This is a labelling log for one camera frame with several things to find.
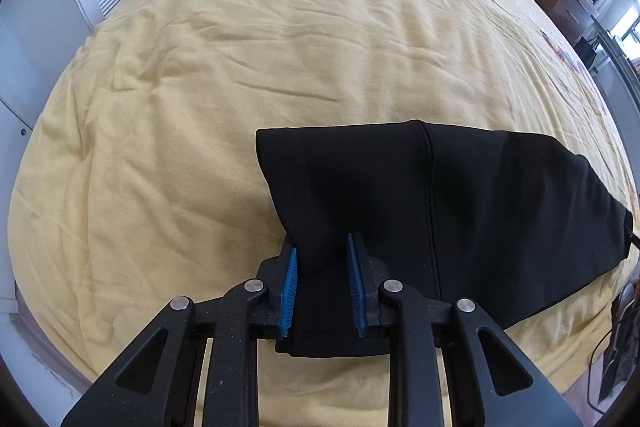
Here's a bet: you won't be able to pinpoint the black pants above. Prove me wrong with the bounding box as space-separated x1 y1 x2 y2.
256 120 634 358

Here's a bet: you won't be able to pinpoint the yellow dinosaur bed cover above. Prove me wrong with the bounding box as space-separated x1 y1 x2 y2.
4 0 639 426

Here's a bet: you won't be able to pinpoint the black bag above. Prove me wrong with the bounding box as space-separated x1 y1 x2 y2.
574 37 606 74

